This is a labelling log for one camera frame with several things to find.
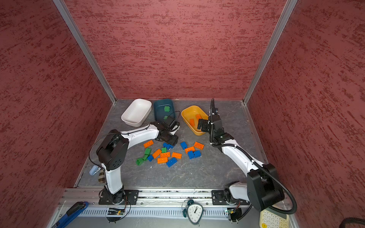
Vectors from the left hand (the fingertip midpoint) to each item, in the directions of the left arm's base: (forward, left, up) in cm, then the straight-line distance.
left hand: (172, 142), depth 93 cm
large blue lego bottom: (-13, 0, -1) cm, 13 cm away
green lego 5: (-10, +17, -1) cm, 19 cm away
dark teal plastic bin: (+32, +14, -1) cm, 35 cm away
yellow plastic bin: (+24, -13, -1) cm, 28 cm away
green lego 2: (+21, +7, 0) cm, 22 cm away
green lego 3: (-6, +15, 0) cm, 17 cm away
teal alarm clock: (-38, -14, +2) cm, 40 cm away
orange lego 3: (-8, +4, -2) cm, 9 cm away
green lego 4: (-13, +19, -1) cm, 23 cm away
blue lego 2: (-1, -8, -2) cm, 8 cm away
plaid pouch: (-22, +39, 0) cm, 45 cm away
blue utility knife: (-39, +46, +1) cm, 60 cm away
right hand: (+7, -20, +13) cm, 25 cm away
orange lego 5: (-8, -3, -2) cm, 9 cm away
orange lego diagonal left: (-7, +10, -2) cm, 12 cm away
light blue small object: (-19, +44, 0) cm, 48 cm away
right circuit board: (-38, -36, -4) cm, 52 cm away
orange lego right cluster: (-4, -13, -2) cm, 13 cm away
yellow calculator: (-40, -51, 0) cm, 65 cm away
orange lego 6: (-2, -18, -1) cm, 18 cm away
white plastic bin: (+26, +31, 0) cm, 40 cm away
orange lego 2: (+18, -14, -2) cm, 23 cm away
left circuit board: (-39, +25, -4) cm, 46 cm away
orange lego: (+22, -19, -1) cm, 29 cm away
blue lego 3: (-8, -13, -1) cm, 15 cm away
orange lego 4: (-12, +5, 0) cm, 13 cm away
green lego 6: (-5, +5, -1) cm, 7 cm away
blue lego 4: (-7, -17, -2) cm, 18 cm away
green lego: (+31, +7, -1) cm, 31 cm away
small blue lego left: (-11, +13, -1) cm, 17 cm away
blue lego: (-3, +3, +1) cm, 4 cm away
